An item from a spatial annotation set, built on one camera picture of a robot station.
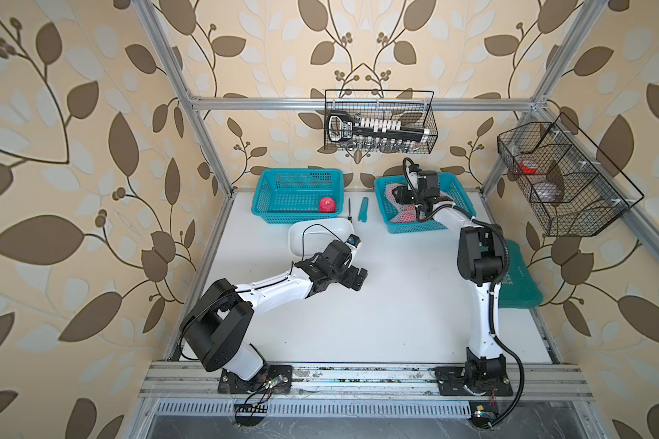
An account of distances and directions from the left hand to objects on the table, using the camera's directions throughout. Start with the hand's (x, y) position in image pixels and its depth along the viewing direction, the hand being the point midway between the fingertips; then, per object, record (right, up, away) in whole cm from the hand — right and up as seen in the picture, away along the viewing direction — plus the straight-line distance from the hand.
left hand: (352, 264), depth 87 cm
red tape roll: (+53, +30, -6) cm, 61 cm away
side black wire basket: (+59, +23, -13) cm, 65 cm away
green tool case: (+55, -8, +2) cm, 56 cm away
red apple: (-9, +20, +21) cm, 31 cm away
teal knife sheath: (+6, +18, +29) cm, 35 cm away
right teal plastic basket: (+41, +28, +28) cm, 57 cm away
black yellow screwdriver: (0, +15, +25) cm, 29 cm away
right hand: (+20, +26, +21) cm, 39 cm away
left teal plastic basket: (-29, +25, +33) cm, 50 cm away
